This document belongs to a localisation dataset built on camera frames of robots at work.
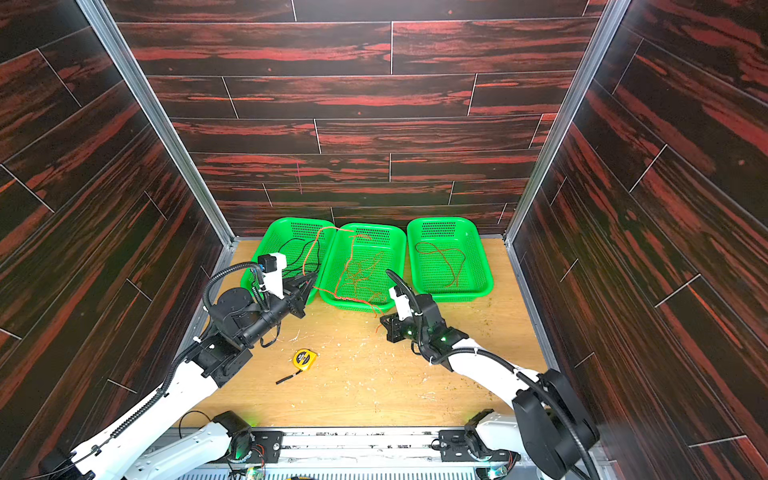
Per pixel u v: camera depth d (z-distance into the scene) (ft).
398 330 2.41
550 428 1.35
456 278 3.44
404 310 2.45
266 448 2.40
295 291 1.96
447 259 3.68
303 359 2.84
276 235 3.78
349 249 3.75
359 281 3.40
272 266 1.89
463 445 2.29
